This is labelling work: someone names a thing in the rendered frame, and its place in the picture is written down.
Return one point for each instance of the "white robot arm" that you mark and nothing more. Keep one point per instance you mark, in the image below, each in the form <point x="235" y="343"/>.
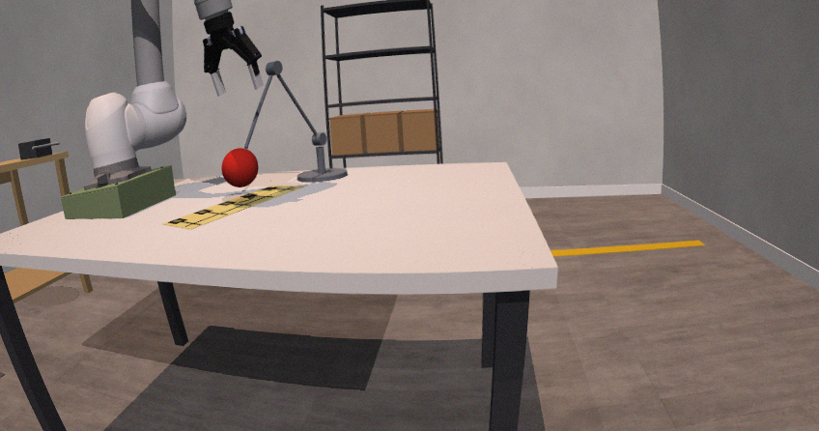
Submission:
<point x="115" y="129"/>

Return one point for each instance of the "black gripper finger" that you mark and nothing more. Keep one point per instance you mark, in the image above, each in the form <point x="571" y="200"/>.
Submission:
<point x="244" y="47"/>
<point x="211" y="61"/>

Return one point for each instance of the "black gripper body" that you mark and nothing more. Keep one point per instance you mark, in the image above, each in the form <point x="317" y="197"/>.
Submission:
<point x="221" y="26"/>

